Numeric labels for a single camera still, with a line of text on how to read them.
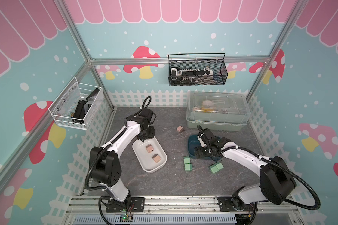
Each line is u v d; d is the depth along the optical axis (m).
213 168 0.85
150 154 0.93
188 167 0.85
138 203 0.74
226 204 0.74
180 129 1.03
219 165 0.87
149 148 0.94
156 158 0.89
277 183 0.43
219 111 0.97
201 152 0.78
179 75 0.88
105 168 0.45
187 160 0.89
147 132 0.73
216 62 0.90
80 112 0.72
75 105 0.73
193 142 0.97
